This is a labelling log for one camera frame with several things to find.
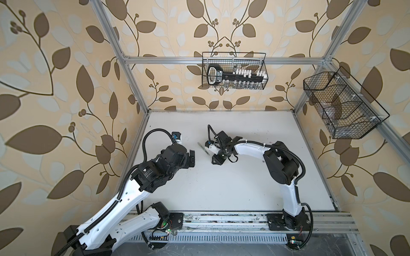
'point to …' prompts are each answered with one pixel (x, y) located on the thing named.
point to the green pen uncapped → (202, 147)
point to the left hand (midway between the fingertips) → (183, 151)
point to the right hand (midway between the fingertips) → (215, 160)
